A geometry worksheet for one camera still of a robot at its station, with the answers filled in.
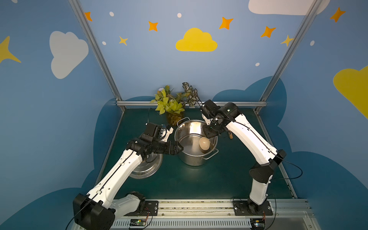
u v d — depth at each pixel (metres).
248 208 0.67
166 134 0.63
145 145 0.53
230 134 0.51
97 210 0.37
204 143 0.96
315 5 0.69
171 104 0.91
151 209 0.74
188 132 0.90
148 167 0.89
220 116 0.50
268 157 0.45
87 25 0.75
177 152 0.65
